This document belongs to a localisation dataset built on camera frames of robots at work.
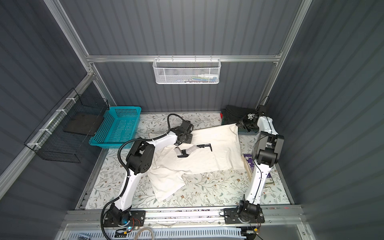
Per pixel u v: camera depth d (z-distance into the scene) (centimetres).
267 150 61
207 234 77
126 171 60
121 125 112
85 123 78
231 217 73
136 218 74
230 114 108
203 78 92
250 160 91
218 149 100
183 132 84
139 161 60
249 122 90
